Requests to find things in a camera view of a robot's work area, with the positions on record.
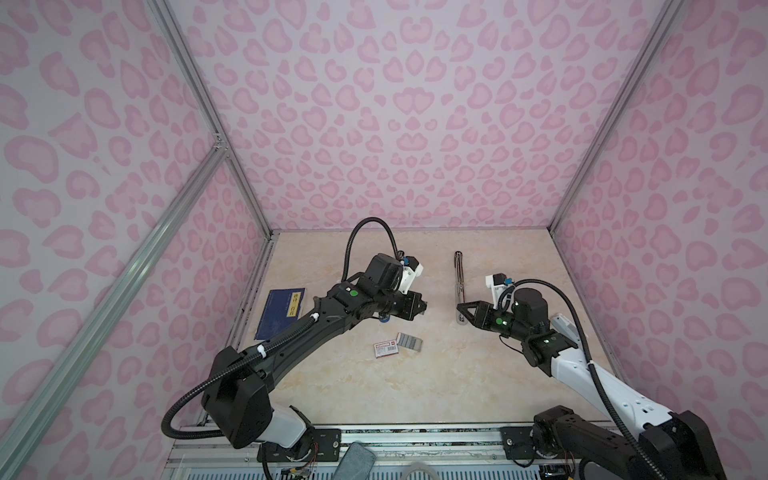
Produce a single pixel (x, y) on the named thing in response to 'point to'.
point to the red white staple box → (386, 348)
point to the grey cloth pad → (357, 463)
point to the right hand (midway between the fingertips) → (463, 304)
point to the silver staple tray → (409, 341)
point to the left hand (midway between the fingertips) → (429, 301)
